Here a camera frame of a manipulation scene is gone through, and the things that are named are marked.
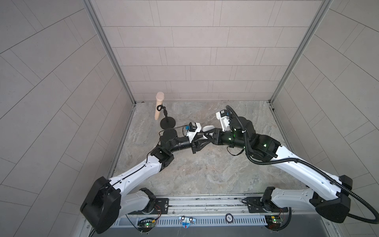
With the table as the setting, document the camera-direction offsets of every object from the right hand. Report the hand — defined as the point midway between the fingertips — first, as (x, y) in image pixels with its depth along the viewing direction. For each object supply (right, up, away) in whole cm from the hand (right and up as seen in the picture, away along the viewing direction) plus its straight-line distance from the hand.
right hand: (203, 136), depth 63 cm
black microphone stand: (-24, +3, +38) cm, 45 cm away
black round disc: (+12, -39, +5) cm, 41 cm away
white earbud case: (+2, +3, +1) cm, 4 cm away
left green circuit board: (-26, -41, +2) cm, 48 cm away
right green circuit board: (+33, -41, +4) cm, 52 cm away
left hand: (+3, -2, +4) cm, 5 cm away
